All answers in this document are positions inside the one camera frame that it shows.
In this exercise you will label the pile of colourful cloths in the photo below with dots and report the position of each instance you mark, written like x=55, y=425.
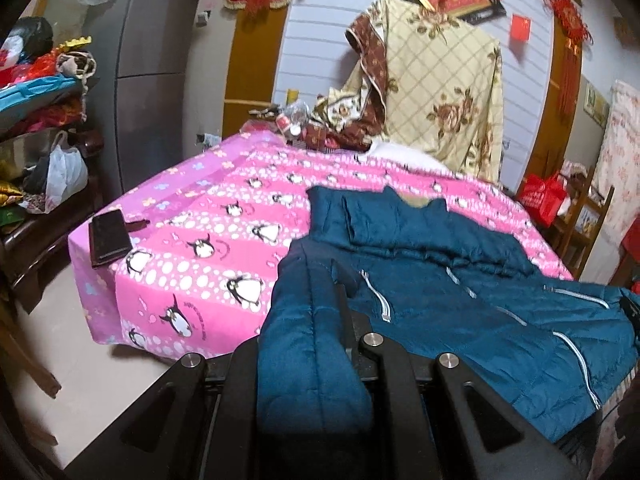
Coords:
x=40, y=75

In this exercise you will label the red plastic bag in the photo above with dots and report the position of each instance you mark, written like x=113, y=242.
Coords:
x=542, y=197

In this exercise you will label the dark wooden shelf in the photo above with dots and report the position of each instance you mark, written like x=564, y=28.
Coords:
x=45, y=200

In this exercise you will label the wooden chair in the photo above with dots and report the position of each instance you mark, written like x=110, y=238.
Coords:
x=582, y=220

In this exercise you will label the grey refrigerator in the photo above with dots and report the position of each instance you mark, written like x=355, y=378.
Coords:
x=155, y=70

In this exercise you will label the brown floral cloth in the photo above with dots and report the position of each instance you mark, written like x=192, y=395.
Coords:
x=365, y=95

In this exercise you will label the red paper square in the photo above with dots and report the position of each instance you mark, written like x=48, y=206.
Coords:
x=521, y=27

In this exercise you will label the clear plastic bottle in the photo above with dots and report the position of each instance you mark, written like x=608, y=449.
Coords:
x=295, y=116

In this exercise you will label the pink penguin printed blanket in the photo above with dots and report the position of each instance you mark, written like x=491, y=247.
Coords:
x=225, y=240

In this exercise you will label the red knot ornament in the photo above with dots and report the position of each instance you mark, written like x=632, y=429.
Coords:
x=570, y=45

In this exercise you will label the white plastic bag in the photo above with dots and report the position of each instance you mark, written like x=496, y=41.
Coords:
x=65, y=175

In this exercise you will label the dark blue puffer jacket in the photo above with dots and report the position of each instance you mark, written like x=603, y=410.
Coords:
x=450, y=285

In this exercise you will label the small framed wall picture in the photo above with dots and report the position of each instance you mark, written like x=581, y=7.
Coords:
x=596, y=105

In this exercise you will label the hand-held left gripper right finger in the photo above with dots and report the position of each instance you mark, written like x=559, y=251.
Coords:
x=345, y=320

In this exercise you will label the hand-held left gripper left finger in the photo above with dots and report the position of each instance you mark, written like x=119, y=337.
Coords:
x=235, y=375

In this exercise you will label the cream floral quilt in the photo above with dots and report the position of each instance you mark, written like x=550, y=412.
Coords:
x=450, y=100

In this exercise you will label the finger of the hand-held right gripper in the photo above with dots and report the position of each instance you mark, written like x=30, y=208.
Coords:
x=631, y=310

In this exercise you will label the white pillow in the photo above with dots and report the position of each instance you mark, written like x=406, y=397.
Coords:
x=402, y=154

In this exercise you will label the black wallet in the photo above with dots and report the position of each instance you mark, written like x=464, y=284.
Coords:
x=107, y=237

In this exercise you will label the pink floral curtain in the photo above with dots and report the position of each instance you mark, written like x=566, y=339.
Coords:
x=620, y=140

